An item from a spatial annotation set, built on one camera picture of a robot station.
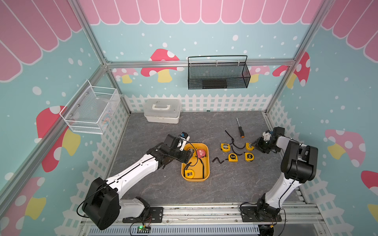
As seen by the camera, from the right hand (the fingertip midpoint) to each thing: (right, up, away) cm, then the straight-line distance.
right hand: (254, 144), depth 99 cm
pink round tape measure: (-37, -5, -5) cm, 37 cm away
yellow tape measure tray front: (-4, -1, -2) cm, 5 cm away
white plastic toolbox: (-64, +24, +7) cm, 69 cm away
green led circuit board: (-68, -39, -26) cm, 82 cm away
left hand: (-45, -4, -16) cm, 48 cm away
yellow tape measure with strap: (-17, -7, -7) cm, 20 cm away
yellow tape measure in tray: (-44, -15, -14) cm, 49 cm away
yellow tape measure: (-6, -7, -6) cm, 11 cm away
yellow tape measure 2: (-20, -2, -2) cm, 20 cm away
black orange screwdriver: (-6, +9, +9) cm, 15 cm away
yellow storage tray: (-39, -14, -10) cm, 43 cm away
